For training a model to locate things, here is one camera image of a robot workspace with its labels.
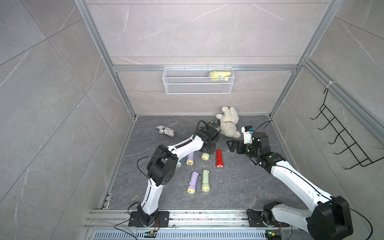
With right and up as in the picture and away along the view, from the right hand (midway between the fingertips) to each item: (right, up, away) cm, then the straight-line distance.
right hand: (234, 142), depth 82 cm
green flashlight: (-16, -9, +6) cm, 19 cm away
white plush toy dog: (+2, +13, +23) cm, 27 cm away
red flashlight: (-7, -14, +8) cm, 18 cm away
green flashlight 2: (-16, -25, -1) cm, 30 cm away
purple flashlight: (-25, -12, +8) cm, 29 cm away
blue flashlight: (-32, -15, +8) cm, 36 cm away
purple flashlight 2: (-24, -26, -2) cm, 36 cm away
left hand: (-12, -4, +11) cm, 17 cm away
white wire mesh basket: (-20, +41, +19) cm, 49 cm away
